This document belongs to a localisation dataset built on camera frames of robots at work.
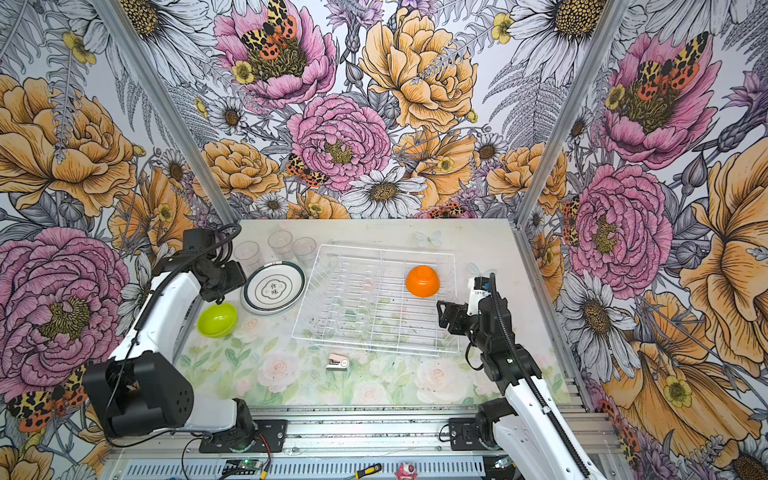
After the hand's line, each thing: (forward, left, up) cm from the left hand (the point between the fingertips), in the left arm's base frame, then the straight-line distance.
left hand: (236, 292), depth 83 cm
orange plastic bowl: (+9, -52, -10) cm, 54 cm away
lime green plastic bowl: (-2, +10, -13) cm, 16 cm away
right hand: (-7, -57, -1) cm, 58 cm away
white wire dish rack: (+7, -32, -14) cm, 36 cm away
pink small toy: (-39, -45, -10) cm, 61 cm away
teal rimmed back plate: (+10, -3, -13) cm, 17 cm away
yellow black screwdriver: (-39, -37, -15) cm, 56 cm away
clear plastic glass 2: (+30, -2, -12) cm, 32 cm away
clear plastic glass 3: (+25, -12, -12) cm, 31 cm away
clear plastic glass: (+21, +6, -8) cm, 23 cm away
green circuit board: (-38, -7, -17) cm, 42 cm away
